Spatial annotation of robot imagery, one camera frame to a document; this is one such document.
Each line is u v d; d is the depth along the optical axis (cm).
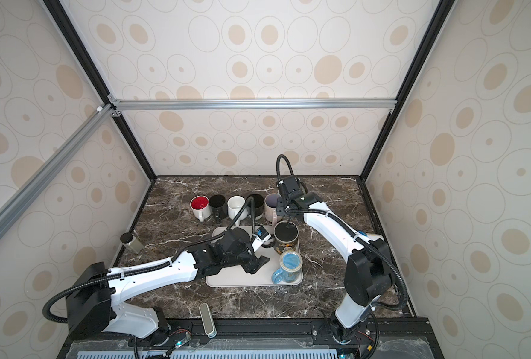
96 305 39
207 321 73
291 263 78
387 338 73
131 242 86
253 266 70
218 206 99
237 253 61
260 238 67
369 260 44
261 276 85
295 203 61
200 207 103
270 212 95
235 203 104
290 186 66
